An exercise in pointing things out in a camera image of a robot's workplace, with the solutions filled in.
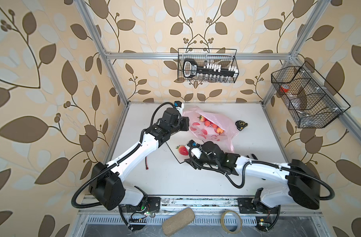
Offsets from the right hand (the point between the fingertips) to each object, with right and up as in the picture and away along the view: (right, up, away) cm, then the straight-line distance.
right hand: (188, 156), depth 78 cm
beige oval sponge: (-5, -28, -11) cm, 30 cm away
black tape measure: (+38, +16, +26) cm, 49 cm away
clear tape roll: (+23, -27, -10) cm, 37 cm away
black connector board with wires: (-26, -7, +10) cm, 29 cm away
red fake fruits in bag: (+20, +13, +22) cm, 32 cm away
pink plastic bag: (+16, +14, +27) cm, 35 cm away
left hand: (+1, +20, -1) cm, 20 cm away
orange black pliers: (+41, -3, +13) cm, 43 cm away
